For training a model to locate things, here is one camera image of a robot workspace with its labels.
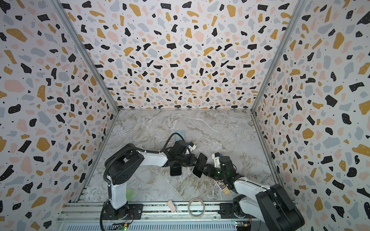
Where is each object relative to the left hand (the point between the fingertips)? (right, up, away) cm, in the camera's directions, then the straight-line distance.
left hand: (202, 163), depth 86 cm
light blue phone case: (-14, +16, +23) cm, 31 cm away
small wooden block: (+13, -14, -7) cm, 20 cm away
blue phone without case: (0, +1, +3) cm, 4 cm away
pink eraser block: (-17, -19, -12) cm, 28 cm away
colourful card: (+10, -11, -5) cm, 16 cm away
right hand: (0, -4, -1) cm, 4 cm away
